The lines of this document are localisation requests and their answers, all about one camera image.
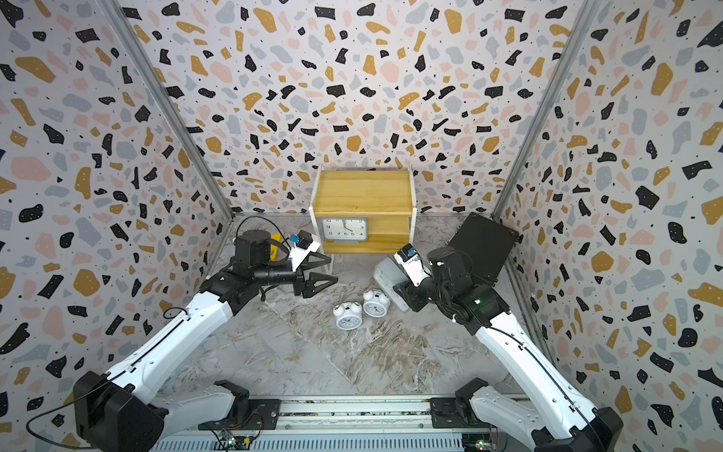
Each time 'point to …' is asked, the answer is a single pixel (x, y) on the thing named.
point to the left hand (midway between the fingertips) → (332, 269)
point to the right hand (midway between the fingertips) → (401, 282)
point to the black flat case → (488, 242)
